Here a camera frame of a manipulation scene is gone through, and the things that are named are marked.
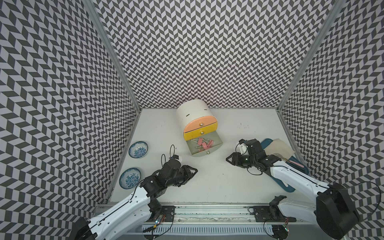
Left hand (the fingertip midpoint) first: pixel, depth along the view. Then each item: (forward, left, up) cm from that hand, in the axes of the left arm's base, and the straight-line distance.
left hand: (196, 174), depth 75 cm
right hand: (+7, -18, -3) cm, 20 cm away
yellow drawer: (+25, -3, +3) cm, 25 cm away
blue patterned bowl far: (+19, +38, -8) cm, 43 cm away
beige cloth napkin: (+22, -54, -11) cm, 59 cm away
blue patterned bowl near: (+1, +37, -9) cm, 38 cm away
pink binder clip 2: (+21, -5, -7) cm, 22 cm away
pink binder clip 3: (+21, -9, -6) cm, 24 cm away
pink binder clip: (+24, -1, -7) cm, 25 cm away
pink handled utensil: (+10, -66, -14) cm, 68 cm away
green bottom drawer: (+12, 0, +1) cm, 12 cm away
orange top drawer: (+25, -2, +11) cm, 28 cm away
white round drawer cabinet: (+34, +5, +12) cm, 36 cm away
